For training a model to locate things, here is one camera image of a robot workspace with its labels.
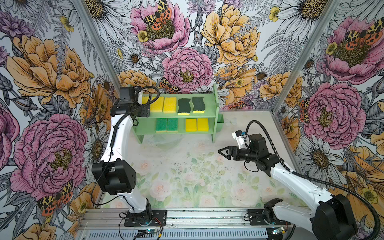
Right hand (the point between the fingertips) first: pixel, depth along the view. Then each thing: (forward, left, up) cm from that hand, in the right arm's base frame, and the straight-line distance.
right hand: (223, 156), depth 78 cm
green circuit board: (-29, +36, -16) cm, 49 cm away
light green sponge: (+23, +35, -1) cm, 42 cm away
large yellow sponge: (+26, +28, +13) cm, 40 cm away
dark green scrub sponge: (+25, +12, +13) cm, 31 cm away
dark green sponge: (+24, +20, +13) cm, 34 cm away
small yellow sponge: (+23, +17, -1) cm, 28 cm away
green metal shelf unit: (+24, +46, -3) cm, 52 cm away
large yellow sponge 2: (+24, +34, +14) cm, 44 cm away
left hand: (+21, +44, +12) cm, 50 cm away
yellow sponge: (+22, +10, -1) cm, 24 cm away
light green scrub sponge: (+23, +28, -1) cm, 37 cm away
